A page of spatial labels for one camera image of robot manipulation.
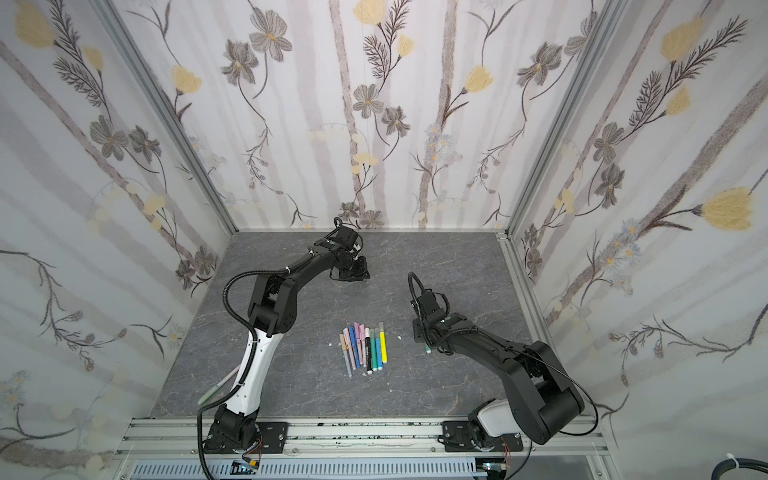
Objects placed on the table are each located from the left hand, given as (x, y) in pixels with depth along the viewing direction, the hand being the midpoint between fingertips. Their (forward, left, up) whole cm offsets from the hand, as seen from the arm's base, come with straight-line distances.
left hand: (366, 268), depth 105 cm
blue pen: (-28, +4, -2) cm, 28 cm away
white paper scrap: (-25, -11, -3) cm, 27 cm away
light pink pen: (-26, +6, -2) cm, 27 cm away
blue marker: (-29, -4, -1) cm, 30 cm away
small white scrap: (-27, +11, -3) cm, 29 cm away
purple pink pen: (-25, +2, -2) cm, 25 cm away
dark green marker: (-30, -2, -2) cm, 30 cm away
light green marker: (-30, -19, -1) cm, 35 cm away
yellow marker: (-27, -6, -2) cm, 28 cm away
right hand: (-22, -16, +3) cm, 28 cm away
